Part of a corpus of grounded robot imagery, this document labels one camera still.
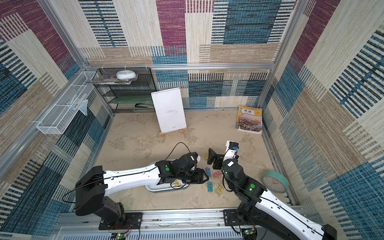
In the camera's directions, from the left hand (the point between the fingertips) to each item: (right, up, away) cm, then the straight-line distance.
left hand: (206, 178), depth 75 cm
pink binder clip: (+7, -2, +12) cm, 14 cm away
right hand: (+5, +14, -1) cm, 15 cm away
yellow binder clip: (+8, -8, +7) cm, 13 cm away
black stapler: (-45, +40, +36) cm, 71 cm away
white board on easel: (-21, +36, +19) cm, 45 cm away
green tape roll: (+35, -2, +1) cm, 35 cm away
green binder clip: (+3, -7, +9) cm, 12 cm away
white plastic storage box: (-21, -7, +7) cm, 23 cm away
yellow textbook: (+35, +30, +37) cm, 59 cm away
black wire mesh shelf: (-49, +46, +37) cm, 77 cm away
